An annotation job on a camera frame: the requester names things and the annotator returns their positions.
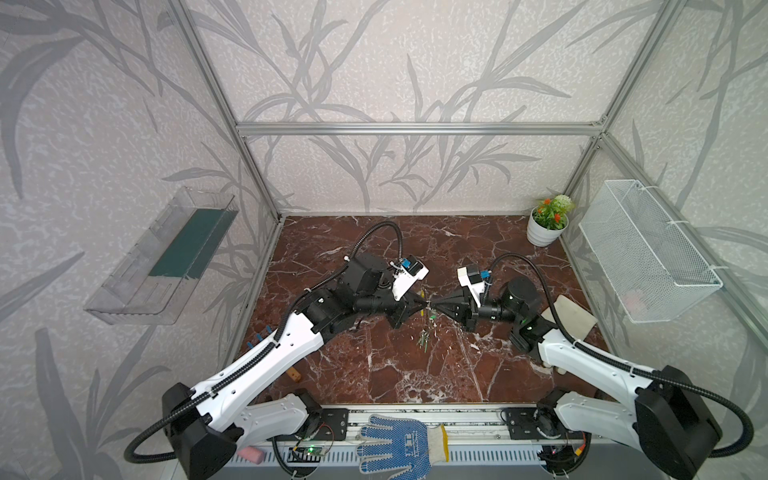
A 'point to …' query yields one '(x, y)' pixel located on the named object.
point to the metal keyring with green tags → (431, 325)
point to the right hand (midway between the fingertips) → (434, 297)
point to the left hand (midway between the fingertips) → (426, 296)
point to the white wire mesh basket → (652, 267)
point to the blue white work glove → (414, 447)
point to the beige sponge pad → (577, 322)
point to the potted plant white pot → (542, 236)
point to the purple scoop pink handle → (253, 454)
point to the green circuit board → (307, 454)
